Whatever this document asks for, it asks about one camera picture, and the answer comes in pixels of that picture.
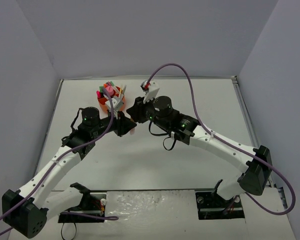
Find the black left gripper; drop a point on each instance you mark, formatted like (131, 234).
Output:
(119, 123)

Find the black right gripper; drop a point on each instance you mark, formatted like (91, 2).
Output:
(140, 110)

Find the yellow thin pen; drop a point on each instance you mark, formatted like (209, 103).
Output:
(122, 91)

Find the pink-capped clear bottle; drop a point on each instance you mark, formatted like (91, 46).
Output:
(110, 90)

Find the pink-capped black highlighter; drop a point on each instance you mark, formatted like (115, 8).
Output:
(99, 94)

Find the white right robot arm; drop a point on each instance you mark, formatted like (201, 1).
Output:
(252, 163)

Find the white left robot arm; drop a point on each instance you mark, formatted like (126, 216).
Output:
(28, 209)

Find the orange round desk organizer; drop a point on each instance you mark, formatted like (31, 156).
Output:
(102, 100)

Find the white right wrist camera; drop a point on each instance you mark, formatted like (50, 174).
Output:
(150, 89)

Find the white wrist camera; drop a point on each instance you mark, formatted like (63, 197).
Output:
(115, 103)
(150, 89)

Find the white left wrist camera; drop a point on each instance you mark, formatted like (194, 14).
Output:
(115, 103)

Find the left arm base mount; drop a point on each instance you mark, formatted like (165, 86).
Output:
(94, 205)

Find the aluminium table edge rail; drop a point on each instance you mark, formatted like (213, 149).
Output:
(253, 136)

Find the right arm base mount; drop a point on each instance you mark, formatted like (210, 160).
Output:
(211, 206)

